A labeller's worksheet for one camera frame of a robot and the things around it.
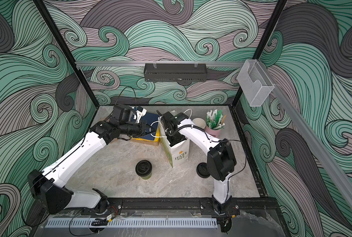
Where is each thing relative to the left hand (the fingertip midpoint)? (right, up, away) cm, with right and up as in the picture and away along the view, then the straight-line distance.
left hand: (156, 129), depth 71 cm
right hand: (+9, -11, +13) cm, 20 cm away
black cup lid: (-8, -21, +5) cm, 23 cm away
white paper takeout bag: (+11, -13, +6) cm, 18 cm away
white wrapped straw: (+32, +8, +18) cm, 38 cm away
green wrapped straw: (+36, +6, +19) cm, 41 cm away
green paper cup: (-6, -28, +10) cm, 30 cm away
